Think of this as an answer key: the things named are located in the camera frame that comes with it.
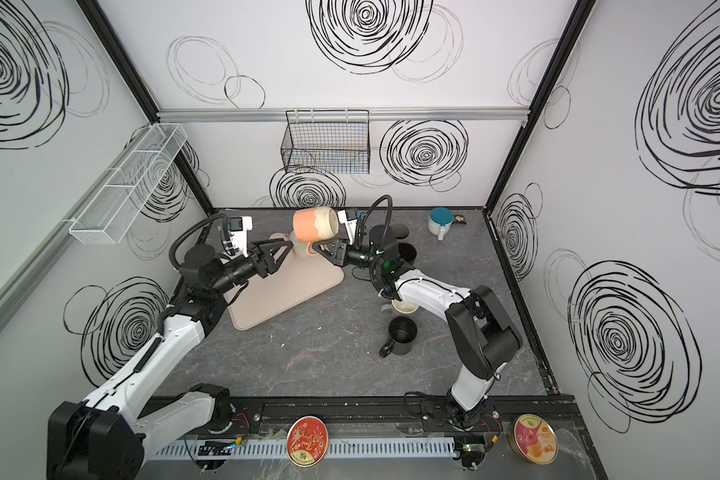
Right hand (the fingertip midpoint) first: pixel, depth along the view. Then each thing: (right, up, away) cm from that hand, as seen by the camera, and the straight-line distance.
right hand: (309, 248), depth 74 cm
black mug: (+25, -24, +10) cm, 36 cm away
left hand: (-4, +1, -3) cm, 6 cm away
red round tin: (+1, -44, -7) cm, 45 cm away
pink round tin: (+53, -43, -6) cm, 69 cm away
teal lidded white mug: (+42, +8, +34) cm, 55 cm away
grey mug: (+24, -17, +11) cm, 31 cm away
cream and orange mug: (+2, +6, -2) cm, 7 cm away
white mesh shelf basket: (-49, +8, -2) cm, 49 cm away
